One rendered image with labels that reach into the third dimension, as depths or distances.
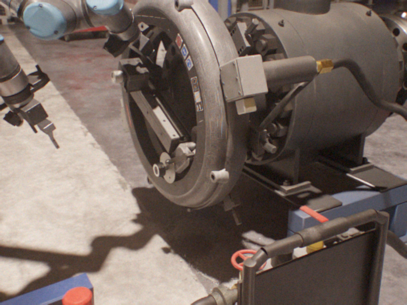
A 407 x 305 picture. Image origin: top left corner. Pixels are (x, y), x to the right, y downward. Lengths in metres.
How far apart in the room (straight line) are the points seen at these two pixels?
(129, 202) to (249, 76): 1.20
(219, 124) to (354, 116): 0.66
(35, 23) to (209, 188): 0.67
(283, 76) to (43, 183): 1.60
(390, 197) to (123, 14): 1.19
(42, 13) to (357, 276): 0.99
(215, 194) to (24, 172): 1.47
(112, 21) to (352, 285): 0.94
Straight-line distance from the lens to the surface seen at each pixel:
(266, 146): 1.41
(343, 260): 1.14
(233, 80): 1.32
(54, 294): 0.82
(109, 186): 2.51
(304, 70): 1.44
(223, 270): 1.83
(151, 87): 1.77
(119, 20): 1.47
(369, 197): 1.91
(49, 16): 1.35
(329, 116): 1.78
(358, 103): 1.87
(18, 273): 1.97
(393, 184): 2.00
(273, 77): 1.37
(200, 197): 1.58
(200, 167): 1.49
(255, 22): 1.39
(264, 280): 0.99
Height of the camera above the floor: 1.07
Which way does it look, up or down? 22 degrees down
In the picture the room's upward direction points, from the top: straight up
